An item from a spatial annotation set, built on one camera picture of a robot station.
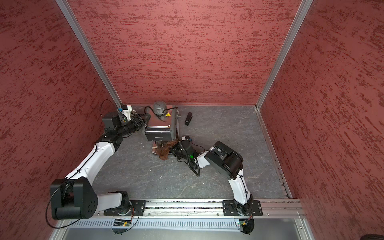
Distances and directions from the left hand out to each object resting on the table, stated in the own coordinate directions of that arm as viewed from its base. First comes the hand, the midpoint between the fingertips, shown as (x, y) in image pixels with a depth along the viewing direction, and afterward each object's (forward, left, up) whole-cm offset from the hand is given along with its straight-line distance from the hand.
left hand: (149, 120), depth 81 cm
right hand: (-7, -8, -20) cm, 23 cm away
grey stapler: (+20, -20, -22) cm, 36 cm away
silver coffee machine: (-3, -8, +2) cm, 9 cm away
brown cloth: (-10, -7, -17) cm, 21 cm away
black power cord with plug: (+1, -5, +3) cm, 6 cm away
